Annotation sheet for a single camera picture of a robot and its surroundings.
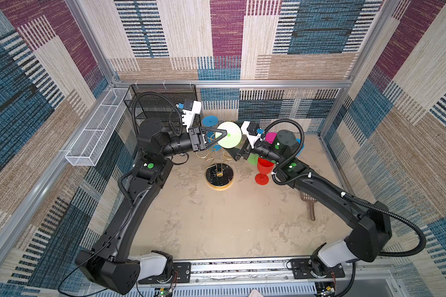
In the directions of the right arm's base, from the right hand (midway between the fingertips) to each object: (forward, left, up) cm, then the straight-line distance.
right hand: (229, 133), depth 66 cm
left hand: (-10, +1, +10) cm, 14 cm away
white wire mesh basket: (+15, +68, -21) cm, 73 cm away
